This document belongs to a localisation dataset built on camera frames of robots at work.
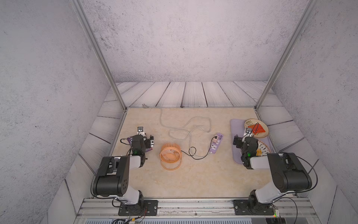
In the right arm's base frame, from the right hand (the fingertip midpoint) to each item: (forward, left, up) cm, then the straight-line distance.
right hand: (245, 135), depth 93 cm
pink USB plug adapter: (-2, +19, 0) cm, 20 cm away
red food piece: (+10, -13, -6) cm, 18 cm away
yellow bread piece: (-10, -7, -5) cm, 13 cm away
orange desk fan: (-15, +49, 0) cm, 51 cm away
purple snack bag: (-8, +65, -5) cm, 66 cm away
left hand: (0, +67, +1) cm, 67 cm away
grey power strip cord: (+9, +41, -7) cm, 43 cm away
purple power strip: (-5, +20, -5) cm, 22 cm away
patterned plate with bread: (-7, -11, -7) cm, 15 cm away
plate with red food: (+16, -11, -5) cm, 20 cm away
